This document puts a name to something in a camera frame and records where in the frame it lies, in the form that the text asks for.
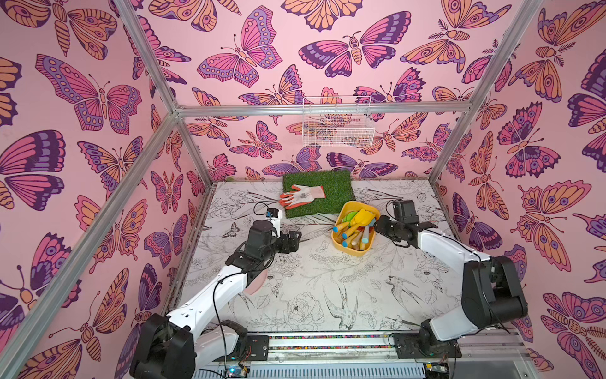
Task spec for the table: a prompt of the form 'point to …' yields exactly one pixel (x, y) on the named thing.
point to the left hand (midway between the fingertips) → (294, 231)
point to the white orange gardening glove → (303, 195)
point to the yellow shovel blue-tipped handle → (363, 218)
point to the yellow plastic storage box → (360, 241)
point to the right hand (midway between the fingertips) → (372, 225)
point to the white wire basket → (338, 121)
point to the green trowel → (349, 217)
